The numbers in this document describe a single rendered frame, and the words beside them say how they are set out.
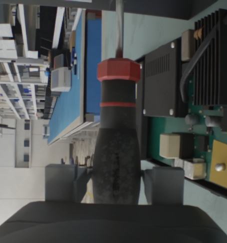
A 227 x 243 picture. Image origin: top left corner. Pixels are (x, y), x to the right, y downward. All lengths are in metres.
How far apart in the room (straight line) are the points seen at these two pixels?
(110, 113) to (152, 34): 0.27
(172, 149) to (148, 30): 0.21
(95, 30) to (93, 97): 0.40
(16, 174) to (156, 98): 11.14
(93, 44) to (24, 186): 9.87
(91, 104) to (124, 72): 1.58
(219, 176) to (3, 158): 11.25
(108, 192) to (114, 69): 0.06
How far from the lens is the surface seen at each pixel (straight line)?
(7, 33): 2.25
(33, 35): 3.06
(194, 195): 0.30
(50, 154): 11.35
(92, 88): 1.75
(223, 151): 0.23
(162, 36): 0.38
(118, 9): 0.18
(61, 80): 2.27
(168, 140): 0.26
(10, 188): 11.48
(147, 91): 0.34
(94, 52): 1.81
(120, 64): 0.16
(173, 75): 0.28
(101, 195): 0.16
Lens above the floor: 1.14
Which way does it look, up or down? 13 degrees down
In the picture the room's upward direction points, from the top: 89 degrees counter-clockwise
